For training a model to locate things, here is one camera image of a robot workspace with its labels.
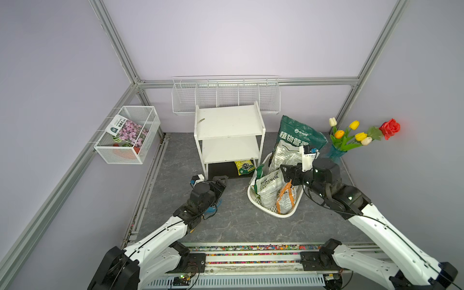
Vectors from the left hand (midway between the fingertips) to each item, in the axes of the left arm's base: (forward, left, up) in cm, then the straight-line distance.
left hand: (226, 182), depth 81 cm
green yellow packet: (+17, -10, -13) cm, 23 cm away
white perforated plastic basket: (-2, -13, -13) cm, 18 cm away
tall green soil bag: (+16, -33, +13) cm, 39 cm away
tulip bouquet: (+13, -56, +9) cm, 59 cm away
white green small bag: (+1, -14, +4) cm, 14 cm away
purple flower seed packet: (+16, +39, +19) cm, 46 cm away
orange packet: (-8, -26, -4) cm, 28 cm away
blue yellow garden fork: (-12, +6, 0) cm, 14 cm away
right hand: (-1, -25, +14) cm, 29 cm away
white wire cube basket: (+10, +45, +15) cm, 49 cm away
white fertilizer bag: (+11, -31, +4) cm, 33 cm away
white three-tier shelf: (+12, -1, +19) cm, 23 cm away
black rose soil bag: (-1, -19, -4) cm, 20 cm away
